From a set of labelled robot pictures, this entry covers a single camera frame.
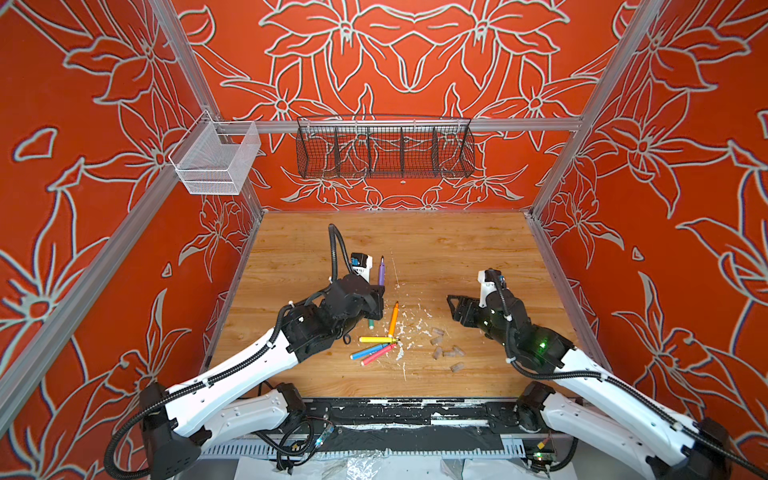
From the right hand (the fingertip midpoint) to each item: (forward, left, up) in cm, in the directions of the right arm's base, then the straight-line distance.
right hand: (452, 298), depth 76 cm
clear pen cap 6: (-9, 0, -16) cm, 19 cm away
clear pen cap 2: (-5, +3, -16) cm, 17 cm away
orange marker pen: (+2, +15, -16) cm, 22 cm away
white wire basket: (+45, +72, +15) cm, 86 cm away
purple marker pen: (+3, +18, +9) cm, 21 cm away
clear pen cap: (-2, +2, -16) cm, 17 cm away
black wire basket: (+52, +19, +12) cm, 57 cm away
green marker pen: (+1, +22, -16) cm, 27 cm away
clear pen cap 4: (-8, -3, -16) cm, 18 cm away
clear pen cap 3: (-9, +3, -16) cm, 19 cm away
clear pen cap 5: (-13, -2, -16) cm, 21 cm away
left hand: (-1, +18, +7) cm, 19 cm away
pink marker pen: (-9, +20, -16) cm, 27 cm away
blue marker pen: (-8, +23, -16) cm, 29 cm away
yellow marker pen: (-5, +21, -16) cm, 27 cm away
